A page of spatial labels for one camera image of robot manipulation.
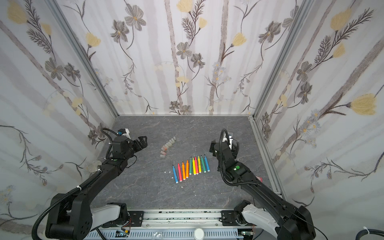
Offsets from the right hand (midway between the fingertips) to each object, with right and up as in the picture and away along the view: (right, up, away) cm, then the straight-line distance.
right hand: (220, 140), depth 78 cm
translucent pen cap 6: (-34, -7, +23) cm, 42 cm away
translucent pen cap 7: (-35, -8, +22) cm, 42 cm away
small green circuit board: (-51, -46, -5) cm, 69 cm away
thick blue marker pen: (-6, -16, +16) cm, 23 cm away
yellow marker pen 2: (-11, -17, +15) cm, 25 cm away
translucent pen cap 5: (-34, -5, +23) cm, 41 cm away
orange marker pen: (-21, -20, +12) cm, 31 cm away
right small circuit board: (+12, -45, -6) cm, 47 cm away
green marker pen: (-16, -17, +14) cm, 27 cm away
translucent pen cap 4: (-32, -5, +24) cm, 40 cm away
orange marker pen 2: (-18, -19, +13) cm, 29 cm away
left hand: (-47, +2, +8) cm, 48 cm away
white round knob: (-12, -39, -16) cm, 43 cm away
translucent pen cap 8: (-35, -10, +20) cm, 41 cm away
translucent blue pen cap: (-29, 0, +28) cm, 40 cm away
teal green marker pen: (-8, -17, +15) cm, 24 cm away
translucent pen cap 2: (-31, -3, +26) cm, 41 cm away
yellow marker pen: (-14, -18, +14) cm, 27 cm away
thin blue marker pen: (-26, -21, +10) cm, 35 cm away
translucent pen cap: (-30, -2, +26) cm, 40 cm away
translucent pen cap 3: (-31, -4, +24) cm, 39 cm away
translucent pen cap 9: (-35, -12, +20) cm, 42 cm away
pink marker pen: (-23, -21, +11) cm, 33 cm away
